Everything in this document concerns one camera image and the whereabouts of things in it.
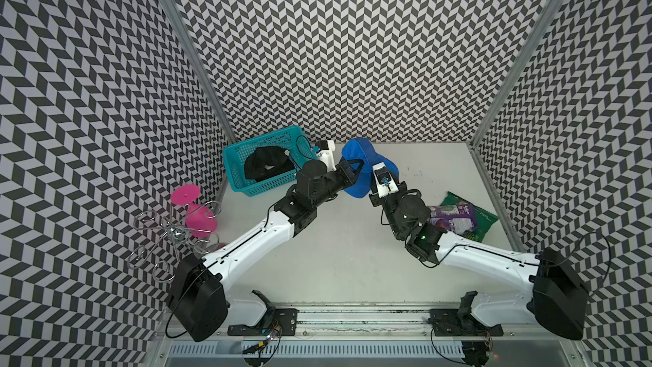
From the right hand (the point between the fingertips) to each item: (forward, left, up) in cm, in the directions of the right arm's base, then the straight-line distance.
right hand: (379, 170), depth 73 cm
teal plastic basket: (+40, +35, -26) cm, 59 cm away
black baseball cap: (+23, +43, -22) cm, 53 cm away
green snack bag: (-3, -41, -27) cm, 49 cm away
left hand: (0, +5, +3) cm, 6 cm away
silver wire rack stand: (-19, +52, -1) cm, 55 cm away
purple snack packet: (-3, -30, -24) cm, 39 cm away
